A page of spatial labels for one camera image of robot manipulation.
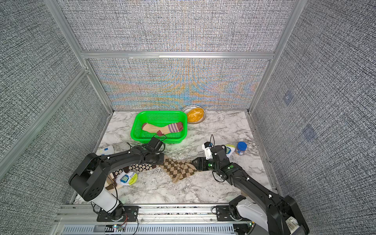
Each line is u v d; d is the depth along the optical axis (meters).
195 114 1.09
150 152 0.68
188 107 1.18
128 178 0.84
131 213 0.74
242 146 0.90
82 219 0.74
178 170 0.87
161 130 1.04
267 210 0.45
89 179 0.45
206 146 0.75
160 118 1.17
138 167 0.90
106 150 0.97
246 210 0.57
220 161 0.63
